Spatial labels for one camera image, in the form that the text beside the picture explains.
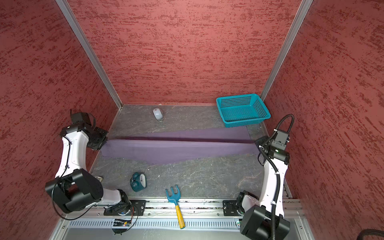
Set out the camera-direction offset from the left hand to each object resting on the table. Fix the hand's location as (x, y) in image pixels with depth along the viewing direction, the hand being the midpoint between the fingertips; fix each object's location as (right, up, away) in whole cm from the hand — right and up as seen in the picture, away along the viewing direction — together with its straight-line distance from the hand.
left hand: (107, 141), depth 79 cm
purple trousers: (+26, -5, +4) cm, 27 cm away
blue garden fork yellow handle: (+37, -29, -4) cm, 47 cm away
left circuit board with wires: (+10, -41, -7) cm, 43 cm away
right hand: (+81, -1, -1) cm, 81 cm away
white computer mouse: (+20, +15, +27) cm, 37 cm away
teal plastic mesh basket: (+86, +19, +38) cm, 96 cm away
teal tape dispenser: (+18, -21, -4) cm, 28 cm away
